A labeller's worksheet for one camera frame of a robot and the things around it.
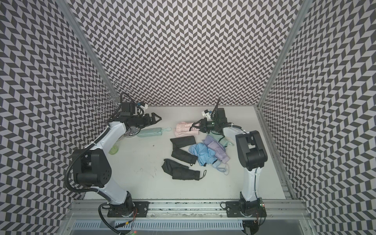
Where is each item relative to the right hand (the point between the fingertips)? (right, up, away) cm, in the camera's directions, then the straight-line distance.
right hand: (193, 127), depth 90 cm
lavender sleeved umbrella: (+16, -15, +1) cm, 22 cm away
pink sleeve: (0, -5, +9) cm, 10 cm away
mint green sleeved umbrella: (+17, -7, +3) cm, 19 cm away
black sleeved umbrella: (-7, -17, -1) cm, 19 cm away
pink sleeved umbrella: (-7, 0, 0) cm, 7 cm away
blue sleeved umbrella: (+6, -16, -4) cm, 18 cm away
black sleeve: (-7, -10, +5) cm, 13 cm away
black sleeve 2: (-15, -22, -4) cm, 27 cm away
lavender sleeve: (+10, -9, +9) cm, 16 cm away
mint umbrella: (-28, -3, +7) cm, 29 cm away
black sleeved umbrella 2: (-4, -26, -8) cm, 28 cm away
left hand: (-23, +4, -2) cm, 23 cm away
